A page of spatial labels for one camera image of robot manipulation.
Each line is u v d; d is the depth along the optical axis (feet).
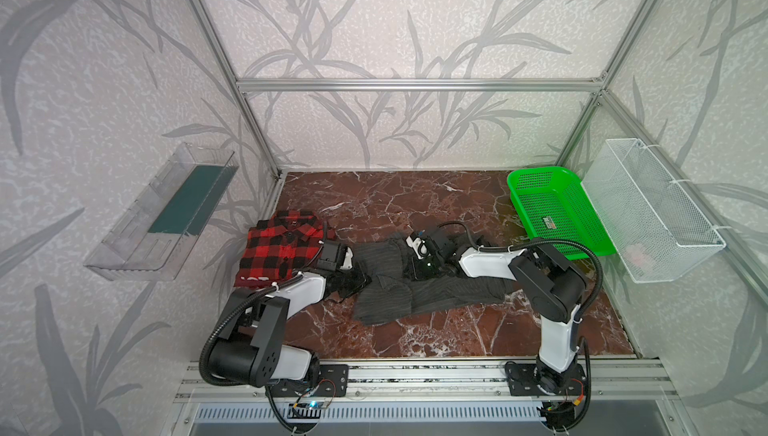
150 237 2.11
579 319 1.75
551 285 1.65
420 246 2.79
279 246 2.99
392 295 2.77
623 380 2.47
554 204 3.67
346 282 2.57
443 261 2.46
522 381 2.38
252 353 1.39
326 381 2.40
